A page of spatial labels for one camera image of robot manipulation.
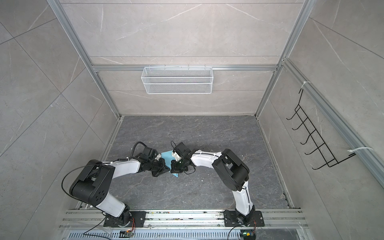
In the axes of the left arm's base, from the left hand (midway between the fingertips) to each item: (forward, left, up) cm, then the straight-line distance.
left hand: (170, 166), depth 91 cm
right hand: (-3, 0, 0) cm, 3 cm away
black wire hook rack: (-14, -70, +31) cm, 78 cm away
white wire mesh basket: (+49, -5, +29) cm, 57 cm away
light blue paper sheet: (+8, +2, -2) cm, 8 cm away
